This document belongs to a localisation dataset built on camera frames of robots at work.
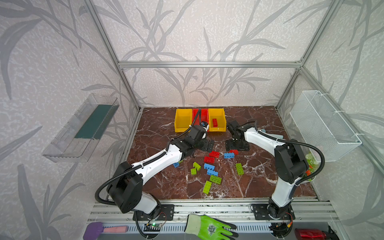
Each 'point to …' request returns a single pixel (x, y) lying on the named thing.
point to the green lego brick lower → (215, 179)
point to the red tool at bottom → (309, 234)
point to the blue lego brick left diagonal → (176, 164)
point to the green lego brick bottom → (207, 187)
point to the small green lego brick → (193, 171)
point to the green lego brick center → (196, 165)
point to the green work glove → (206, 227)
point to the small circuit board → (152, 227)
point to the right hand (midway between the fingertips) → (233, 144)
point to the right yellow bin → (219, 114)
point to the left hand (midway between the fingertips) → (208, 136)
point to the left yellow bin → (183, 119)
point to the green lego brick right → (240, 169)
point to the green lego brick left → (180, 162)
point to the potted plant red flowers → (312, 162)
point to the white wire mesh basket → (323, 126)
